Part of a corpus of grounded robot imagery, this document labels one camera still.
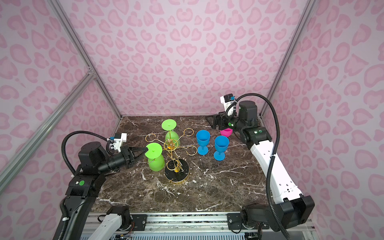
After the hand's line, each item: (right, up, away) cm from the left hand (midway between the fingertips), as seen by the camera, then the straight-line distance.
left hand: (147, 148), depth 62 cm
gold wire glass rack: (+7, -18, +29) cm, 34 cm away
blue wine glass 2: (+24, +2, +32) cm, 40 cm away
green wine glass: (+7, +10, +13) cm, 18 cm away
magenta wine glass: (+39, +6, +31) cm, 50 cm away
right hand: (+28, +15, +7) cm, 33 cm away
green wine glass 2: (+3, -5, +3) cm, 7 cm away
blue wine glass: (+36, -2, +31) cm, 47 cm away
